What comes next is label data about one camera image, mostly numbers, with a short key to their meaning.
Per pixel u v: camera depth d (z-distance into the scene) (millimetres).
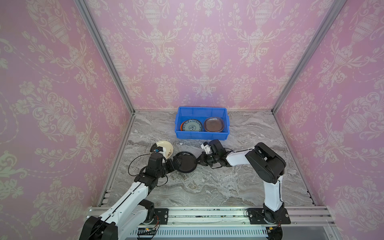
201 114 1173
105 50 856
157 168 651
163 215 742
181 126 1072
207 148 898
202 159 849
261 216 679
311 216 757
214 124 1101
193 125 1091
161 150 789
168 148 987
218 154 779
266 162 540
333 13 704
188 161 925
